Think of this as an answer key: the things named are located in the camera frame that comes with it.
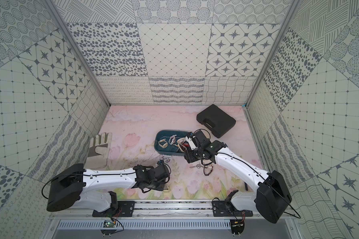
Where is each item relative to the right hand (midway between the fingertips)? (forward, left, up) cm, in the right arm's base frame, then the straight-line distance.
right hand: (190, 156), depth 81 cm
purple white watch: (+3, +15, -9) cm, 17 cm away
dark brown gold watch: (-3, -10, -11) cm, 16 cm away
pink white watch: (+16, +12, -8) cm, 21 cm away
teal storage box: (+9, +13, -10) cm, 18 cm away
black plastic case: (+30, -18, -5) cm, 36 cm away
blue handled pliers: (-12, -31, -12) cm, 35 cm away
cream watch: (+13, +18, -8) cm, 23 cm away
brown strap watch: (+10, +6, -7) cm, 13 cm away
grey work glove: (+5, +59, -9) cm, 60 cm away
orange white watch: (+16, +6, -9) cm, 19 cm away
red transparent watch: (+13, +3, -8) cm, 15 cm away
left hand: (-15, +13, -9) cm, 21 cm away
